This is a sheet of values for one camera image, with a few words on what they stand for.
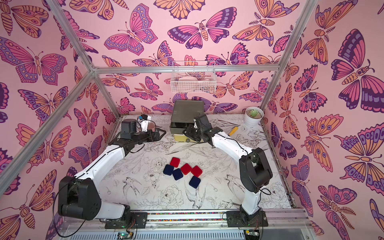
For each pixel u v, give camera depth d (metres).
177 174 0.89
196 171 0.90
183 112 1.13
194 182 0.85
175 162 0.95
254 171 0.47
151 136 0.73
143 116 0.76
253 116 1.06
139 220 0.73
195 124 0.72
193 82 0.92
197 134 0.76
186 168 0.90
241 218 0.65
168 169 0.91
